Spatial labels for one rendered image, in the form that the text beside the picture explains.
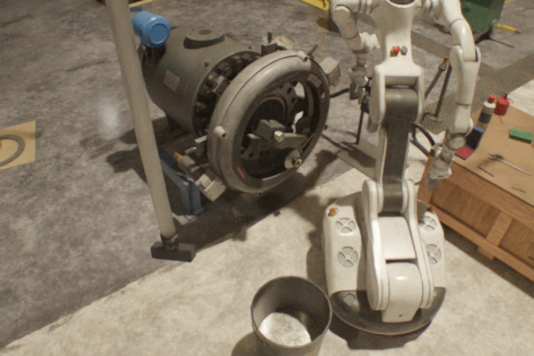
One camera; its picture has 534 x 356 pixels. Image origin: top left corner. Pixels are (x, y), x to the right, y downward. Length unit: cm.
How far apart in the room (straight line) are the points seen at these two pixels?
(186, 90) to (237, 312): 112
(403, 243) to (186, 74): 132
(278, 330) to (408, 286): 58
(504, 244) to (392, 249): 80
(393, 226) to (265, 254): 73
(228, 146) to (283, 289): 65
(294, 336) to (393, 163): 85
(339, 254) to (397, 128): 61
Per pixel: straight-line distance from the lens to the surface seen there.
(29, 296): 241
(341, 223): 194
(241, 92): 177
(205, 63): 210
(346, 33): 195
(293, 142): 210
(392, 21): 181
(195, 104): 209
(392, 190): 188
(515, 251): 244
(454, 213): 248
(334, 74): 221
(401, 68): 179
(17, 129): 366
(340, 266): 190
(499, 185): 223
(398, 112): 176
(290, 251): 227
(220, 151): 183
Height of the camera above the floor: 180
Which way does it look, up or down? 40 degrees down
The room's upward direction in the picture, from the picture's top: straight up
